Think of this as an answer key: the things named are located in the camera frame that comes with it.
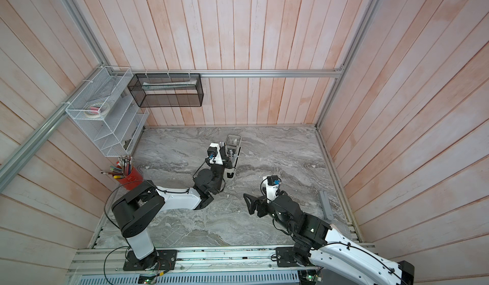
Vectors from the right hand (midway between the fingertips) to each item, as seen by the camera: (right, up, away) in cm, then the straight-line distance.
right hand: (253, 191), depth 73 cm
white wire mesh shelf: (-57, +23, +6) cm, 62 cm away
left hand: (-12, +18, +8) cm, 23 cm away
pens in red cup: (-58, +8, +11) cm, 59 cm away
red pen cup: (-56, +1, +16) cm, 58 cm away
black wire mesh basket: (-47, +49, +32) cm, 75 cm away
